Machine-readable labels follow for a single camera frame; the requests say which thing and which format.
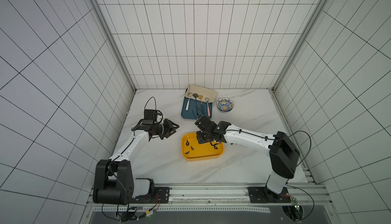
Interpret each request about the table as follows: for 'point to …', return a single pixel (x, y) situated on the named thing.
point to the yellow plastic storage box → (192, 150)
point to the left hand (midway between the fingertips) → (177, 129)
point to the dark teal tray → (191, 113)
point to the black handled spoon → (195, 95)
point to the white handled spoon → (190, 94)
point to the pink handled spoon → (207, 100)
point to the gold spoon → (200, 96)
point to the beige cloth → (207, 94)
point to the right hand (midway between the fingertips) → (194, 139)
